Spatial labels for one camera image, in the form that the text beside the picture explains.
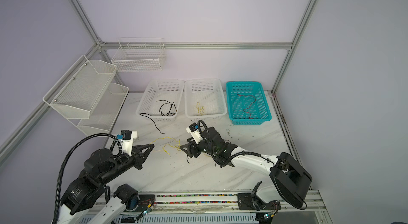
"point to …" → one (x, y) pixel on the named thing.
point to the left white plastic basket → (161, 99)
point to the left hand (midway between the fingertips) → (152, 147)
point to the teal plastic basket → (247, 103)
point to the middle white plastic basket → (204, 99)
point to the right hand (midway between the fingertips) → (183, 144)
